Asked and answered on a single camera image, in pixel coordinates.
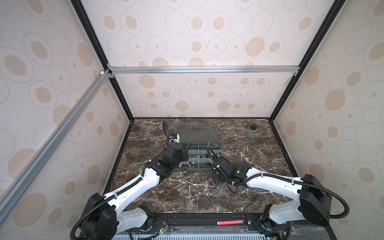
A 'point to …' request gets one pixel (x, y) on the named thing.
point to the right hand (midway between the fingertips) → (215, 175)
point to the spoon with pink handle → (248, 161)
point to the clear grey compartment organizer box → (196, 138)
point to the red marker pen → (235, 222)
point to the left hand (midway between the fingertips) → (189, 146)
